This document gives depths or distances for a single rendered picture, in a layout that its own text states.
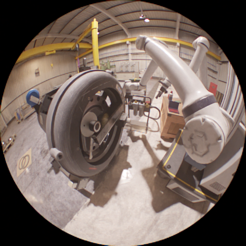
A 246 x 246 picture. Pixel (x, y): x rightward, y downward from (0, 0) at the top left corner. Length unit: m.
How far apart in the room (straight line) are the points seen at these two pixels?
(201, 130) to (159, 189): 0.87
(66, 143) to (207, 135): 0.43
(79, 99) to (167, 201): 1.14
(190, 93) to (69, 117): 0.40
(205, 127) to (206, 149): 0.06
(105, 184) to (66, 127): 0.82
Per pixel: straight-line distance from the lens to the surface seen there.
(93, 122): 0.32
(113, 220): 1.02
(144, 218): 1.02
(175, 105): 1.30
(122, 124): 0.61
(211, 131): 0.24
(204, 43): 0.93
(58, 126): 0.30
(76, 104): 0.30
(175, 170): 0.77
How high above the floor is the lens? 0.96
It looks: 38 degrees down
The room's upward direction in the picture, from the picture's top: 3 degrees counter-clockwise
